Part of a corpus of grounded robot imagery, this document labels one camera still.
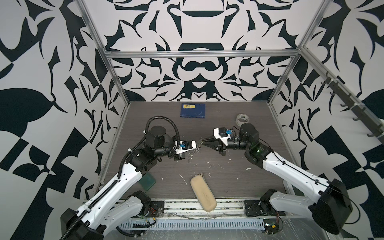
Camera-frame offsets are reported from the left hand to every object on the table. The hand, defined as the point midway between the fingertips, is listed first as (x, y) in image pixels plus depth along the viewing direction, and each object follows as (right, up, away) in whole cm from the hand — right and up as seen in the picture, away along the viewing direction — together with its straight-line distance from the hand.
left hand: (195, 139), depth 67 cm
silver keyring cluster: (0, -3, -10) cm, 11 cm away
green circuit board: (+36, -41, +4) cm, 55 cm away
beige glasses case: (+4, -28, +9) cm, 30 cm away
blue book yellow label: (-1, +15, +48) cm, 50 cm away
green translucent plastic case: (-25, -25, +15) cm, 38 cm away
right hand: (+4, 0, -1) cm, 4 cm away
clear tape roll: (+35, +9, +44) cm, 57 cm away
